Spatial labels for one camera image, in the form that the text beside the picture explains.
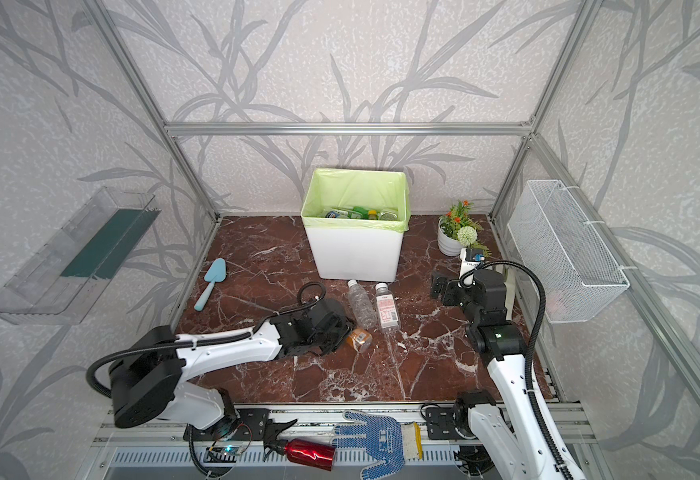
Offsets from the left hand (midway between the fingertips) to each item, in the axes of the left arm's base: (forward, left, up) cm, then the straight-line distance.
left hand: (362, 321), depth 82 cm
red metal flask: (-30, +11, -4) cm, 32 cm away
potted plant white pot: (+30, -31, +4) cm, 43 cm away
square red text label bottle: (+7, -8, -6) cm, 12 cm away
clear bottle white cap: (+7, 0, -4) cm, 8 cm away
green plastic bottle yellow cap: (+33, +1, +9) cm, 34 cm away
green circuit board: (-30, +34, -11) cm, 46 cm away
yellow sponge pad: (-27, -13, -7) cm, 30 cm away
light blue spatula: (+21, +51, -9) cm, 56 cm away
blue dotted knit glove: (-26, -6, -8) cm, 28 cm away
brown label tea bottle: (-6, 0, +1) cm, 6 cm away
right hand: (+10, -23, +14) cm, 29 cm away
